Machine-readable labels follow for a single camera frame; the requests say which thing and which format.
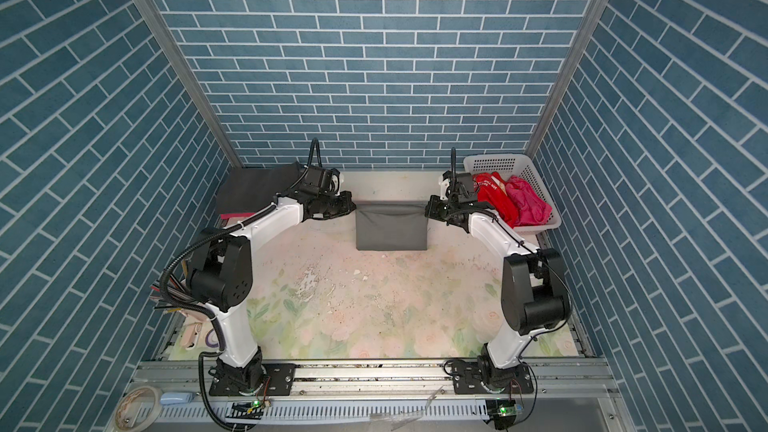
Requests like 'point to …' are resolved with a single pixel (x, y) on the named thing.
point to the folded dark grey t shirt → (244, 191)
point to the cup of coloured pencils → (155, 293)
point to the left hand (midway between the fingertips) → (357, 204)
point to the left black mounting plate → (279, 380)
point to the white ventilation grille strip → (430, 410)
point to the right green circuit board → (502, 412)
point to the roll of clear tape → (152, 419)
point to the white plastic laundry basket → (510, 166)
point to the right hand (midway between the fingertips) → (425, 203)
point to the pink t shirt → (529, 208)
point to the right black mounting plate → (475, 377)
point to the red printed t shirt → (492, 191)
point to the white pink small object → (190, 334)
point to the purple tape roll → (207, 339)
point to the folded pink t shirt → (225, 216)
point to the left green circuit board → (245, 410)
